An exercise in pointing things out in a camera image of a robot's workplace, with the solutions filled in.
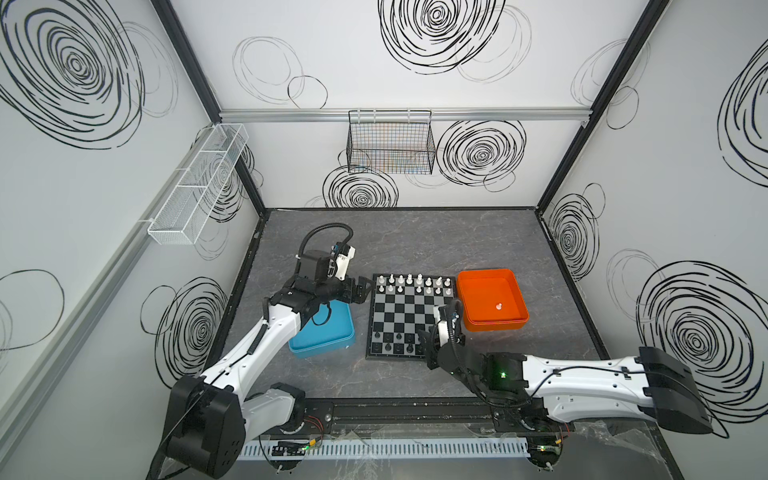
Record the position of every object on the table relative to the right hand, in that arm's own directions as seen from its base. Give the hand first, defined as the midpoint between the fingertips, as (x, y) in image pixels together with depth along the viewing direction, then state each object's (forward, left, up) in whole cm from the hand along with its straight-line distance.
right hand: (416, 339), depth 75 cm
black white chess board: (+14, +3, -9) cm, 17 cm away
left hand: (+15, +14, +5) cm, 21 cm away
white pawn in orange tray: (+14, -27, -10) cm, 32 cm away
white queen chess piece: (+22, -2, -8) cm, 24 cm away
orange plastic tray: (+17, -26, -11) cm, 33 cm away
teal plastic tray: (+6, +25, -10) cm, 27 cm away
